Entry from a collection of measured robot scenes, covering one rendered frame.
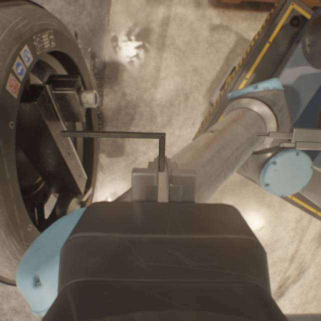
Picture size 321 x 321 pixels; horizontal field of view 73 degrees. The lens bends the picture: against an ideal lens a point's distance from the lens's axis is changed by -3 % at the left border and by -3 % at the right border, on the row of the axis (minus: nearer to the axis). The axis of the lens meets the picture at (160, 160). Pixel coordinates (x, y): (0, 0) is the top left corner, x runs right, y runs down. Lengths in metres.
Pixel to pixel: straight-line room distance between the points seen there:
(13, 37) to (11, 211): 0.32
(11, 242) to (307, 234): 1.71
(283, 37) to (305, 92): 0.24
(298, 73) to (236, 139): 0.55
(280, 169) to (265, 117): 0.16
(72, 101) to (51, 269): 0.41
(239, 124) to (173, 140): 0.80
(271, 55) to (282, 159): 0.51
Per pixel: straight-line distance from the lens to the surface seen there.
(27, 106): 0.53
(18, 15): 0.57
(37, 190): 0.83
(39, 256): 0.29
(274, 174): 0.68
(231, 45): 1.34
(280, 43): 1.07
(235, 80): 0.99
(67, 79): 0.61
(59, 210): 0.78
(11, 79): 0.49
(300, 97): 0.99
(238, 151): 0.47
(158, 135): 0.16
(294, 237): 1.82
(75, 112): 0.60
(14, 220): 0.50
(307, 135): 0.21
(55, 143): 0.60
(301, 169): 0.72
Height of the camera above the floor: 1.26
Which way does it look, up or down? 73 degrees down
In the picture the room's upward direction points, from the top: 179 degrees clockwise
